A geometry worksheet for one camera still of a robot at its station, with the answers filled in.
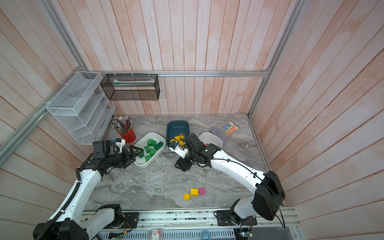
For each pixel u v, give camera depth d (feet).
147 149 3.21
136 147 2.41
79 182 1.57
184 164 2.21
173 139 3.33
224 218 2.40
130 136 3.24
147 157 3.11
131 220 2.41
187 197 2.62
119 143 2.44
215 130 3.53
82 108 2.40
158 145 3.28
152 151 3.20
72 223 1.29
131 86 3.41
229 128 3.63
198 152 1.93
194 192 2.67
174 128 3.63
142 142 3.25
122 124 3.18
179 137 3.41
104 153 2.00
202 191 2.68
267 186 1.34
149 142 3.31
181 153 2.24
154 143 3.32
